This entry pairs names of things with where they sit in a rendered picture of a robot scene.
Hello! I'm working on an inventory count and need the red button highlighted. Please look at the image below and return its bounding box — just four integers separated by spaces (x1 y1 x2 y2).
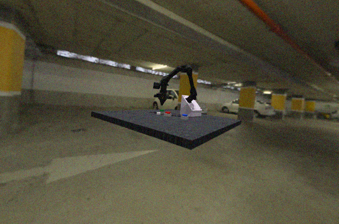
164 112 172 117

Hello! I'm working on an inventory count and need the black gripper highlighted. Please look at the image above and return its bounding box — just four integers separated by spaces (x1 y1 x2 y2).
158 89 172 106

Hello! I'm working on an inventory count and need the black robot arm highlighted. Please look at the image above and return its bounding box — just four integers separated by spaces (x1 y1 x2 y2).
153 65 197 103

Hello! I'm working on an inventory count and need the blue button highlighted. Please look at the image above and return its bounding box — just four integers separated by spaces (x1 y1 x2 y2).
181 114 189 120

